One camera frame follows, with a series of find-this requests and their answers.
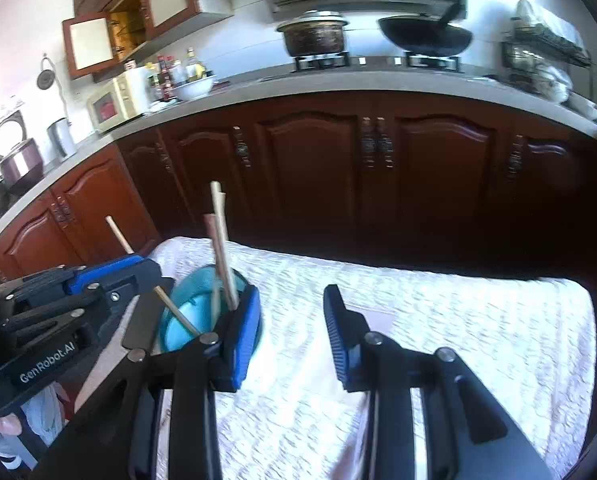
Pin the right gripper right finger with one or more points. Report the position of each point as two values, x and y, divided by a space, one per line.
469 434

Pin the left hand white glove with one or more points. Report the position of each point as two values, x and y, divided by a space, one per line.
26 434

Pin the cream microwave oven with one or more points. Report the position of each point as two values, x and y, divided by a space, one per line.
120 99

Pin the grey stone countertop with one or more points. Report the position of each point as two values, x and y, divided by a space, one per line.
418 81

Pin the black dish rack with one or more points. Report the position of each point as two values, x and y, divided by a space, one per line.
536 60

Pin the upper wall cabinets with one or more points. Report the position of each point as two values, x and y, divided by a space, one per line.
104 34

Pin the white bowl on counter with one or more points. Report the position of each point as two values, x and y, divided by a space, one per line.
194 90

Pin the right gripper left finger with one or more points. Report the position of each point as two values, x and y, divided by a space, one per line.
114 434

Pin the white quilted tablecloth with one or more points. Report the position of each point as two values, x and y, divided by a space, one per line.
532 343

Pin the black wok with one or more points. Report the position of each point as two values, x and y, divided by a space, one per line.
421 34

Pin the red sauce bottle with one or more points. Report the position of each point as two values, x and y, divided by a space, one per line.
165 79

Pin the wooden chopstick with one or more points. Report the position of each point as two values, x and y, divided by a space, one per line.
158 289
213 227

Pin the dark wooden base cabinets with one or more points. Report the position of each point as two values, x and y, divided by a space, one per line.
418 179

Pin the brown cooking pot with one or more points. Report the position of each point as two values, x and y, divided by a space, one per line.
314 33

